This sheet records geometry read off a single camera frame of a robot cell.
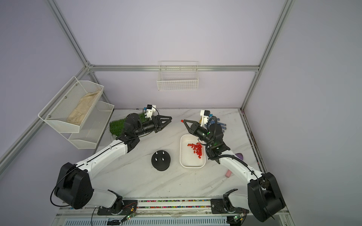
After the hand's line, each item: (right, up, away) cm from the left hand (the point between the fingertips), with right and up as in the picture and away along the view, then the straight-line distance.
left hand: (171, 120), depth 72 cm
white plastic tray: (+12, -22, +22) cm, 33 cm away
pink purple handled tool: (+34, -31, +12) cm, 48 cm away
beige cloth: (-52, +4, +5) cm, 52 cm away
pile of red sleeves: (+15, -19, +23) cm, 34 cm away
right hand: (+6, -1, +2) cm, 7 cm away
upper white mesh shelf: (-60, +5, +6) cm, 60 cm away
